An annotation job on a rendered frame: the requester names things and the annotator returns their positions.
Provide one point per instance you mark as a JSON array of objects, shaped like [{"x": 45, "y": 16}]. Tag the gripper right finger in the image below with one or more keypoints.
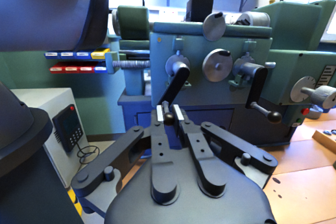
[{"x": 199, "y": 150}]

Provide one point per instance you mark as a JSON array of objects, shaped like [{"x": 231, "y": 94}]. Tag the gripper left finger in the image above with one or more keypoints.
[{"x": 160, "y": 153}]

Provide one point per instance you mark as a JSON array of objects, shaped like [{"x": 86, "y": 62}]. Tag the black ball half-nut lever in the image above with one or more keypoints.
[{"x": 178, "y": 77}]

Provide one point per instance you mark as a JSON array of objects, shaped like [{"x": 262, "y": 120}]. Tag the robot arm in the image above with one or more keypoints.
[{"x": 47, "y": 9}]

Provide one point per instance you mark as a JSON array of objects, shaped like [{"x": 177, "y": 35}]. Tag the green lathe body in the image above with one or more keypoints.
[{"x": 199, "y": 93}]

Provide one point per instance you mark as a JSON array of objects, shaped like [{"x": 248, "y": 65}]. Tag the black ball feed lever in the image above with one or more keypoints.
[{"x": 258, "y": 85}]

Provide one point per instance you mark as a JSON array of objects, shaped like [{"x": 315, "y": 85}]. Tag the tan wooden tray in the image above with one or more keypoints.
[{"x": 324, "y": 141}]

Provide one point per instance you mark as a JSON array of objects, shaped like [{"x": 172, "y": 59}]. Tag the grey knurled change knob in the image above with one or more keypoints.
[{"x": 324, "y": 94}]

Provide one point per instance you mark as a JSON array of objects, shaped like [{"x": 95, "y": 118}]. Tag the grey lathe chuck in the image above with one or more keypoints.
[{"x": 258, "y": 19}]

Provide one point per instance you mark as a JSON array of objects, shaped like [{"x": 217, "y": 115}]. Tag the grey handwheel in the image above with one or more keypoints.
[
  {"x": 216, "y": 66},
  {"x": 214, "y": 27}
]

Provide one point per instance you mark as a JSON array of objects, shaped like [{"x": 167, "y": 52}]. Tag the grey threaded lead screw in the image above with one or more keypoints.
[{"x": 131, "y": 64}]

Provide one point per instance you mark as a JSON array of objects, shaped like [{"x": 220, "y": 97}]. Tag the black teach pendant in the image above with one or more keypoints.
[{"x": 68, "y": 127}]

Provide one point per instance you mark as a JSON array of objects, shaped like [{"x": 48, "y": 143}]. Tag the blue storage bin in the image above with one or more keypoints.
[
  {"x": 51, "y": 55},
  {"x": 100, "y": 69},
  {"x": 83, "y": 55},
  {"x": 67, "y": 55}
]

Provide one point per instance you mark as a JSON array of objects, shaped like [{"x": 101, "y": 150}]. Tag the green push button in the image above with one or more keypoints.
[{"x": 298, "y": 122}]

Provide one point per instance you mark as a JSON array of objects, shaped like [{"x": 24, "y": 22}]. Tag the red storage bin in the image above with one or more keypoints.
[
  {"x": 72, "y": 69},
  {"x": 86, "y": 69},
  {"x": 57, "y": 69}
]

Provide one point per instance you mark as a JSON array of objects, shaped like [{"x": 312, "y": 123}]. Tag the red push button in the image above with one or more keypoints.
[{"x": 305, "y": 111}]

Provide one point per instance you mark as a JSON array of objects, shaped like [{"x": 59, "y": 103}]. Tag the yellow storage bin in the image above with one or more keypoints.
[{"x": 99, "y": 54}]

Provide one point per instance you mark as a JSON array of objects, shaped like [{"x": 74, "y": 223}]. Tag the grey metal cup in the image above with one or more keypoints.
[{"x": 313, "y": 114}]

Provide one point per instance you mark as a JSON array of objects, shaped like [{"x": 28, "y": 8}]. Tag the white control cabinet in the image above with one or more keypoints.
[{"x": 52, "y": 98}]

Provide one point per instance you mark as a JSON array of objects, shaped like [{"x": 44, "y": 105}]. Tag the green tailstock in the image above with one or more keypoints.
[{"x": 132, "y": 22}]

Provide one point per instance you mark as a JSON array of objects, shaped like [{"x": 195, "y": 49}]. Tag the black tool post block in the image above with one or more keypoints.
[{"x": 199, "y": 7}]

